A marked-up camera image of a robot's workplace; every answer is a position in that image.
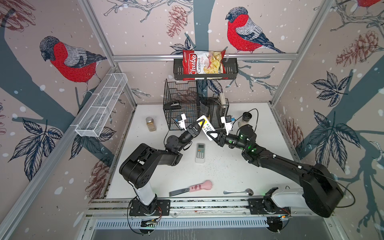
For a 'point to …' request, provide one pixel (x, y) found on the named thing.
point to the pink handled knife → (207, 185)
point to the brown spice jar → (151, 124)
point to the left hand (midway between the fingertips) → (204, 123)
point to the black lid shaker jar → (246, 117)
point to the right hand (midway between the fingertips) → (205, 136)
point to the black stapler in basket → (172, 105)
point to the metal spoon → (248, 191)
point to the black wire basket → (182, 100)
